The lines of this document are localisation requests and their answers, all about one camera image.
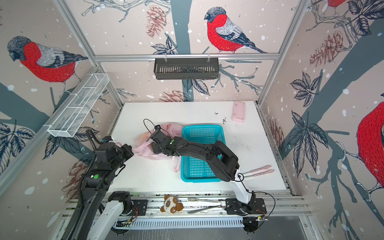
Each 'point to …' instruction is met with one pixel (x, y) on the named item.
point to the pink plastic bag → (143, 146)
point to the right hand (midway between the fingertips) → (157, 145)
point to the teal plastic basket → (194, 169)
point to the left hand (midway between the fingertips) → (130, 145)
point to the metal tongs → (191, 199)
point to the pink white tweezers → (252, 176)
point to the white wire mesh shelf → (72, 115)
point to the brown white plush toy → (170, 205)
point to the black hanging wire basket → (187, 68)
